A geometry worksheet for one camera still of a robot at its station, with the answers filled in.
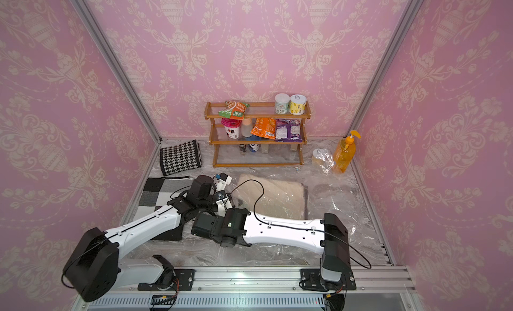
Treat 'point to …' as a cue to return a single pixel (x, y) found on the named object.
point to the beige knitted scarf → (270, 197)
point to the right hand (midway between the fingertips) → (228, 222)
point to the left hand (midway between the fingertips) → (242, 204)
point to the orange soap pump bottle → (345, 153)
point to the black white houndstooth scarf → (180, 157)
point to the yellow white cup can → (297, 104)
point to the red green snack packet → (234, 110)
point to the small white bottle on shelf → (247, 127)
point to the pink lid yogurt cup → (232, 127)
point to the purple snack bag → (288, 131)
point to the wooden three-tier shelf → (254, 151)
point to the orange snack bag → (264, 127)
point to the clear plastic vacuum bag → (346, 194)
